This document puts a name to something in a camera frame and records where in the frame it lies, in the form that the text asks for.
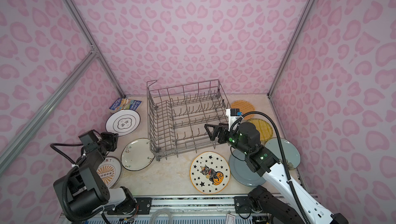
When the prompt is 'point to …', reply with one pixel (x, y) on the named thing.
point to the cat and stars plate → (210, 173)
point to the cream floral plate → (136, 154)
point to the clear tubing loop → (163, 209)
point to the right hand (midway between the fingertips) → (211, 125)
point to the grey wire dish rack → (177, 116)
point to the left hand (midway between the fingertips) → (117, 129)
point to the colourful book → (125, 104)
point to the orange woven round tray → (245, 107)
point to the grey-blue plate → (241, 171)
